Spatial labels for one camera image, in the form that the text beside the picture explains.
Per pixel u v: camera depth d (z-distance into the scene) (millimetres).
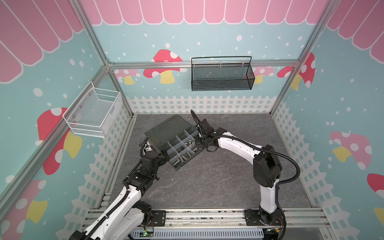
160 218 743
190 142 1022
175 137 1008
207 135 695
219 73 945
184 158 941
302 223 728
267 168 498
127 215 598
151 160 591
